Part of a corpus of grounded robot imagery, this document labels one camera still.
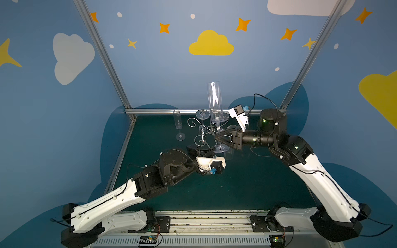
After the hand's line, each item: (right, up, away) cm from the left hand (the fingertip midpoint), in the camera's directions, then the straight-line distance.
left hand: (210, 142), depth 57 cm
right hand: (+3, +3, -2) cm, 4 cm away
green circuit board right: (+34, -49, +16) cm, 62 cm away
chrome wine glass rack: (-4, +1, +8) cm, 9 cm away
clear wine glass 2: (-2, +13, +21) cm, 25 cm away
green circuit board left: (-29, -48, +16) cm, 58 cm away
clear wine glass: (-18, +14, +36) cm, 43 cm away
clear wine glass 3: (+12, -8, +27) cm, 31 cm away
